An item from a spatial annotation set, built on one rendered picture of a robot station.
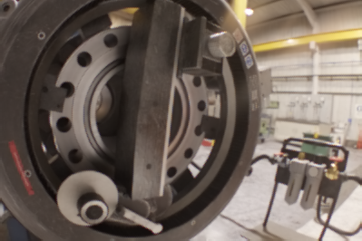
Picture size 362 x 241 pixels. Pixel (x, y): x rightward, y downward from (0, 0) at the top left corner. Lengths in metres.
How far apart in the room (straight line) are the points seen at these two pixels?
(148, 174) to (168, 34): 0.26
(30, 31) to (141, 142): 0.26
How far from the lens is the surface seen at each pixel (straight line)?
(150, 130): 0.36
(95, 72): 0.47
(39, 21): 0.35
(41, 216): 0.40
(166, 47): 0.38
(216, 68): 0.38
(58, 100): 0.45
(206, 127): 0.63
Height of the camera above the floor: 0.62
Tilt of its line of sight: 1 degrees up
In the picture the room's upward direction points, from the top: 9 degrees clockwise
